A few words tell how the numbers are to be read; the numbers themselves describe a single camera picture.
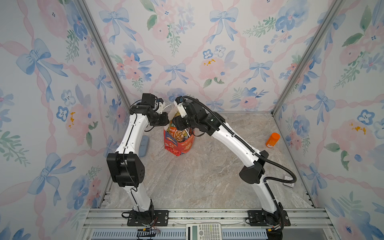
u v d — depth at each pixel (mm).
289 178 855
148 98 670
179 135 831
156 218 729
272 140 954
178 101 650
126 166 464
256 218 733
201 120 564
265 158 518
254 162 509
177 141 815
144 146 977
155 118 705
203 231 693
